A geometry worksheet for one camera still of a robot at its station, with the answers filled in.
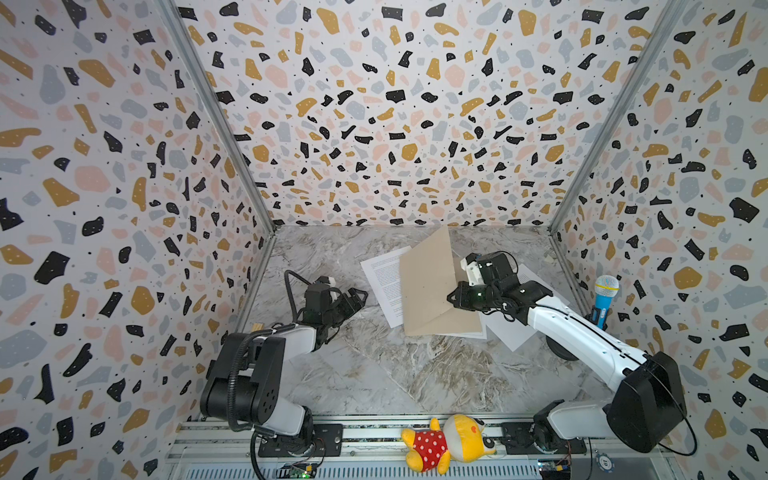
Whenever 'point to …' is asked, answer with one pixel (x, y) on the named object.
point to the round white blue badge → (605, 463)
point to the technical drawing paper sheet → (472, 335)
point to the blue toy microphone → (606, 287)
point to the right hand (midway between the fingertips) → (443, 292)
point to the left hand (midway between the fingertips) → (361, 295)
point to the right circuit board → (554, 469)
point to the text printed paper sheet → (384, 275)
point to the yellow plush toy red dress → (462, 439)
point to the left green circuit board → (302, 470)
